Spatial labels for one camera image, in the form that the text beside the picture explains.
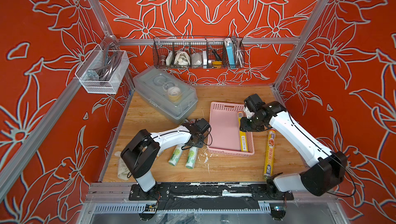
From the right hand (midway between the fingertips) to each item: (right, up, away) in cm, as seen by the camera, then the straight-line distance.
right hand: (241, 127), depth 78 cm
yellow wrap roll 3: (+17, -15, +4) cm, 23 cm away
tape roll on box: (-37, +17, +12) cm, 42 cm away
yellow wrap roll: (-26, +1, +18) cm, 32 cm away
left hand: (-22, -10, +11) cm, 27 cm away
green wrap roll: (-35, -16, +4) cm, 38 cm away
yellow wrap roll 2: (+4, -10, +9) cm, 14 cm away
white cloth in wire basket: (-32, +39, +12) cm, 52 cm away
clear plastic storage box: (-42, +18, +14) cm, 48 cm away
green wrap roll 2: (-26, -16, +1) cm, 30 cm away
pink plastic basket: (-6, -1, +19) cm, 20 cm away
